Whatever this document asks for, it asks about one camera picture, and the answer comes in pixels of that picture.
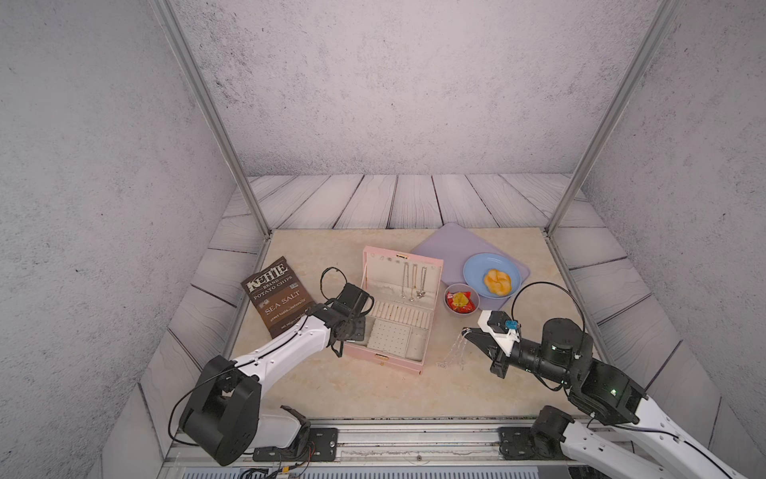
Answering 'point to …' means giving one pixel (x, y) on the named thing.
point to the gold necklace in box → (416, 282)
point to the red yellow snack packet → (460, 301)
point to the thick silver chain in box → (422, 292)
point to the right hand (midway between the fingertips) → (468, 333)
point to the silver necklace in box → (403, 279)
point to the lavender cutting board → (524, 271)
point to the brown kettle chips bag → (277, 298)
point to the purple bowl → (462, 287)
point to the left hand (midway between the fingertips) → (359, 329)
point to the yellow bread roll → (498, 281)
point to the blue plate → (477, 265)
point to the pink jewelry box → (397, 331)
